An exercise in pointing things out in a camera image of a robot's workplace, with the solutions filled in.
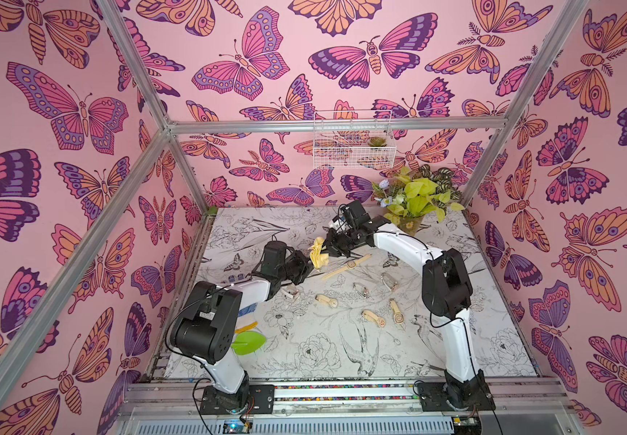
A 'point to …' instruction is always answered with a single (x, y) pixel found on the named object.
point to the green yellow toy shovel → (246, 342)
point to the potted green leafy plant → (412, 194)
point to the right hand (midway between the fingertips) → (318, 247)
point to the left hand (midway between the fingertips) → (323, 259)
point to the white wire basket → (353, 140)
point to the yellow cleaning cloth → (319, 259)
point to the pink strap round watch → (361, 288)
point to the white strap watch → (389, 282)
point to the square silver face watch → (311, 274)
